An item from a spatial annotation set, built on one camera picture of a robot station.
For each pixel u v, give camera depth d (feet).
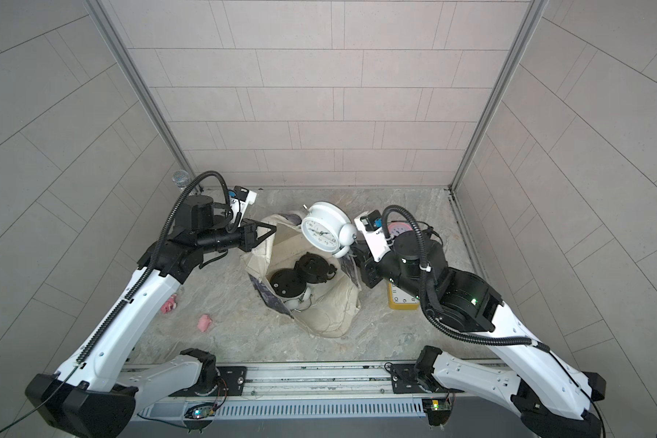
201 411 2.11
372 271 1.63
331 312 2.56
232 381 2.32
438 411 2.23
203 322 2.59
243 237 1.92
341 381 2.37
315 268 2.84
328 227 1.78
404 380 2.32
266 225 2.14
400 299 2.72
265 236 2.15
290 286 2.70
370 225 1.50
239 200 1.95
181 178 2.64
